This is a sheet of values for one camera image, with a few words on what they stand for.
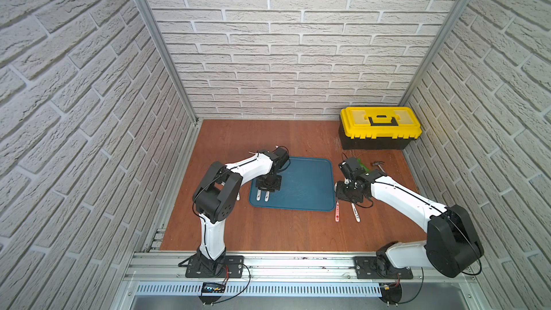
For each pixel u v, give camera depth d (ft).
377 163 3.29
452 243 1.36
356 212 2.84
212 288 2.37
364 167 3.27
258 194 2.94
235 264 2.43
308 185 3.11
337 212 2.85
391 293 2.29
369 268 2.42
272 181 2.61
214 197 1.63
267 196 2.94
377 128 3.10
